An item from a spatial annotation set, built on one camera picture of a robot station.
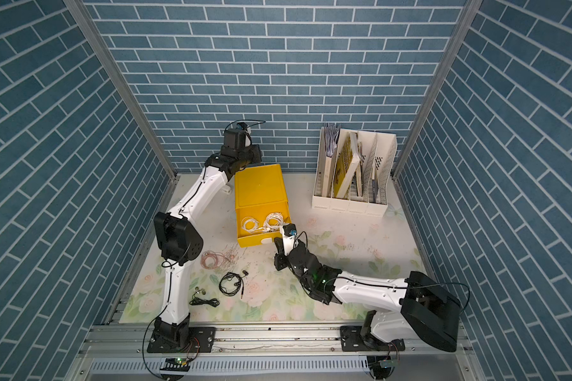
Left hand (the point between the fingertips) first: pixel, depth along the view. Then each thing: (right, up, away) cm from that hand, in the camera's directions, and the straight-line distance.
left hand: (266, 149), depth 92 cm
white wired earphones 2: (-2, -30, -9) cm, 31 cm away
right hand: (+5, -33, -14) cm, 37 cm away
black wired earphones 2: (-22, -54, -11) cm, 60 cm away
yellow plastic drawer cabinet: (0, -21, -10) cm, 24 cm away
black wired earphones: (-12, -51, -6) cm, 52 cm away
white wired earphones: (+2, -29, -10) cm, 31 cm away
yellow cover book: (+32, -5, +3) cm, 33 cm away
